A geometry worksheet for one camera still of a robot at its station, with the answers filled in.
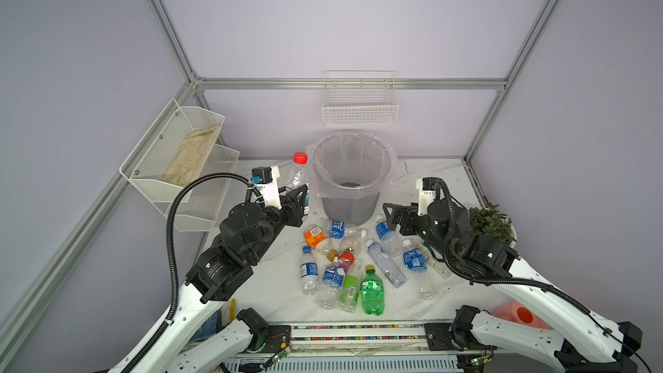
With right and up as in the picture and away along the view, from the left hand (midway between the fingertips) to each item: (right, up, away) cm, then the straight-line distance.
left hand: (299, 188), depth 61 cm
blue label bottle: (0, -27, +21) cm, 35 cm away
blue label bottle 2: (+7, -33, +23) cm, 41 cm away
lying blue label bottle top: (+10, -15, +29) cm, 34 cm away
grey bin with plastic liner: (+14, +6, +39) cm, 42 cm away
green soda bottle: (+20, -33, +19) cm, 43 cm away
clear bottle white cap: (+26, -27, +25) cm, 45 cm away
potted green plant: (+56, -11, +17) cm, 60 cm away
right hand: (+24, -5, +7) cm, 26 cm away
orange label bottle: (+1, -18, +32) cm, 37 cm away
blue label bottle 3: (+35, -24, +23) cm, 49 cm away
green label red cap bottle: (+14, -30, +19) cm, 38 cm away
